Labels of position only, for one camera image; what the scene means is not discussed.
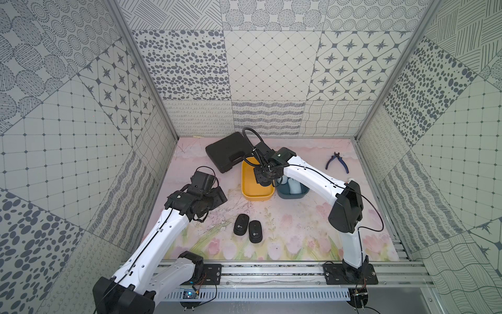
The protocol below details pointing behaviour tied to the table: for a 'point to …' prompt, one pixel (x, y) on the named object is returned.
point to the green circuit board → (190, 294)
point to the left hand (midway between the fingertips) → (223, 200)
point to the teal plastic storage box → (283, 191)
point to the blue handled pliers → (340, 159)
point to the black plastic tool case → (227, 152)
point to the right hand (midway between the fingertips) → (265, 177)
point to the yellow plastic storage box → (251, 190)
